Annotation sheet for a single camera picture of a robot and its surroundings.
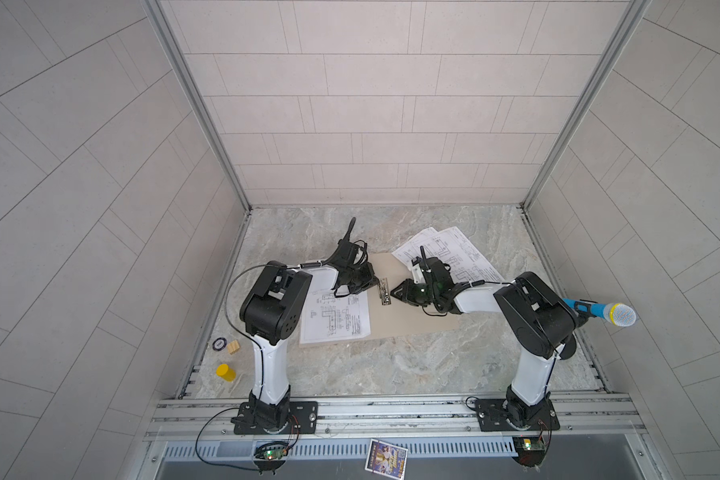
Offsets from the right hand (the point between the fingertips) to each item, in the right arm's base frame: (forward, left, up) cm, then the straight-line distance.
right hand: (391, 295), depth 92 cm
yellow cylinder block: (-21, +43, +5) cm, 49 cm away
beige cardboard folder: (-8, -2, +1) cm, 8 cm away
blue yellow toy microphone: (-20, -46, +22) cm, 55 cm away
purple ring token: (-12, +49, +1) cm, 51 cm away
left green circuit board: (-38, +30, +3) cm, 48 cm away
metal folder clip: (+1, +2, +1) cm, 3 cm away
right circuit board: (-40, -28, -3) cm, 49 cm away
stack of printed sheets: (+9, -26, 0) cm, 27 cm away
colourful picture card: (-40, +5, +1) cm, 41 cm away
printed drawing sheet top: (-6, +20, +1) cm, 21 cm away
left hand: (+6, +1, +1) cm, 7 cm away
